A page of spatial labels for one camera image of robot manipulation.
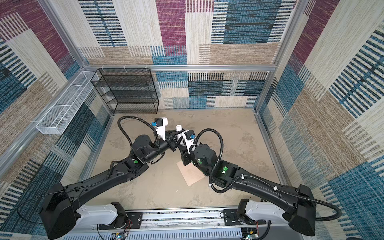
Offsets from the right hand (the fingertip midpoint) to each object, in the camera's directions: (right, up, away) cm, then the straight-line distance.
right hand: (181, 146), depth 69 cm
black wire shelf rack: (-42, +34, +40) cm, 67 cm away
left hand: (+2, +7, -1) cm, 8 cm away
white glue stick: (-1, +8, -2) cm, 8 cm away
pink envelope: (+5, -19, +20) cm, 28 cm away
